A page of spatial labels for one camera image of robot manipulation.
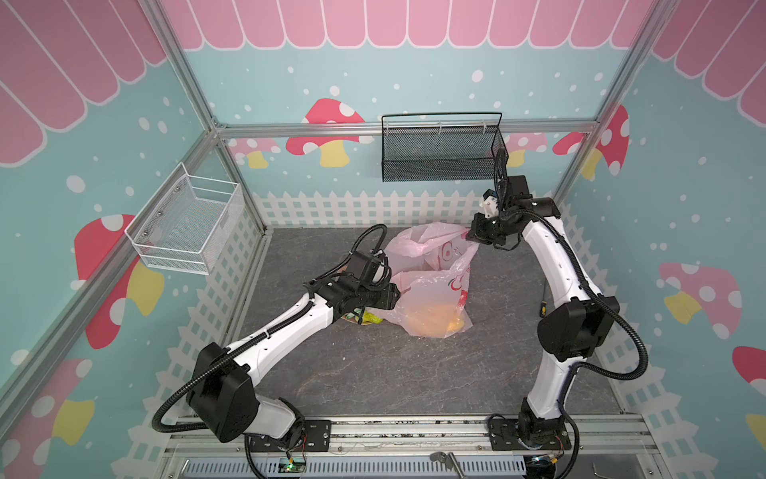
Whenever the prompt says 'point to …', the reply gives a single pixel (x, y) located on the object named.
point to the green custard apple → (371, 317)
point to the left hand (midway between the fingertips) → (389, 299)
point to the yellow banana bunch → (437, 319)
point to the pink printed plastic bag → (430, 265)
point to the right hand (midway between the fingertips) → (467, 234)
